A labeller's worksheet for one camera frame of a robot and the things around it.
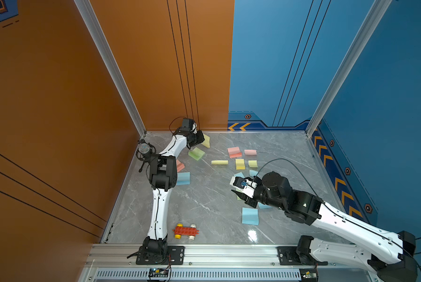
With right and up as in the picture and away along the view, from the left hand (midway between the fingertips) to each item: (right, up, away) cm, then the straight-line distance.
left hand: (204, 135), depth 108 cm
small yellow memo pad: (+21, -17, -5) cm, 28 cm away
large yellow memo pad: (+1, -4, +1) cm, 4 cm away
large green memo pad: (+15, -25, -48) cm, 56 cm away
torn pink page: (+29, -11, +1) cm, 30 cm away
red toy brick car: (-9, -45, -29) cm, 55 cm away
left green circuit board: (-16, -59, -37) cm, 71 cm away
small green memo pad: (-5, -11, 0) cm, 12 cm away
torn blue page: (+23, -26, -52) cm, 63 cm away
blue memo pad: (+24, -40, -25) cm, 53 cm away
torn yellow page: (+29, -17, -4) cm, 34 cm away
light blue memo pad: (-11, -25, -12) cm, 30 cm away
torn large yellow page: (+9, -17, -2) cm, 19 cm away
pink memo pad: (-14, -18, -7) cm, 24 cm away
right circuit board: (+45, -59, -37) cm, 83 cm away
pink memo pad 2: (+19, -11, +1) cm, 22 cm away
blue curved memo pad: (+20, -23, -11) cm, 32 cm away
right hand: (+15, -21, -41) cm, 48 cm away
